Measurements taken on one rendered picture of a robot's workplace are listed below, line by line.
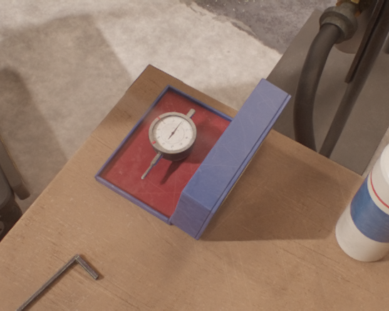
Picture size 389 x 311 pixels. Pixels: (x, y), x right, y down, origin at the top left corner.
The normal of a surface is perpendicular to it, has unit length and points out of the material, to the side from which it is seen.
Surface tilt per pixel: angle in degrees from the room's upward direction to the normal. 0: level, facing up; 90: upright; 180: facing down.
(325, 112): 0
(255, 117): 9
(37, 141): 0
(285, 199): 0
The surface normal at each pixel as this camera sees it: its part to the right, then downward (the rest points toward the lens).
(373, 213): -0.80, 0.54
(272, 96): 0.14, -0.38
